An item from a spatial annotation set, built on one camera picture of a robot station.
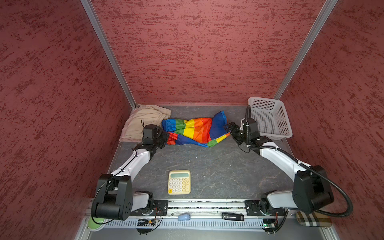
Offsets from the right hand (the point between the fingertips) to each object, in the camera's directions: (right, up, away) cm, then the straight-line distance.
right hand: (224, 133), depth 87 cm
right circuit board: (+19, -43, -16) cm, 49 cm away
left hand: (-33, -1, +2) cm, 33 cm away
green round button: (-65, -41, -18) cm, 79 cm away
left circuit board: (-43, -43, -14) cm, 63 cm away
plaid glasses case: (+38, -39, -18) cm, 57 cm away
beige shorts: (-56, +11, +17) cm, 60 cm away
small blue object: (-23, -39, -16) cm, 48 cm away
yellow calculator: (-27, -27, -6) cm, 38 cm away
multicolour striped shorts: (-11, 0, +11) cm, 16 cm away
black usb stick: (+1, -39, -17) cm, 42 cm away
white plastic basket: (+41, +8, +26) cm, 50 cm away
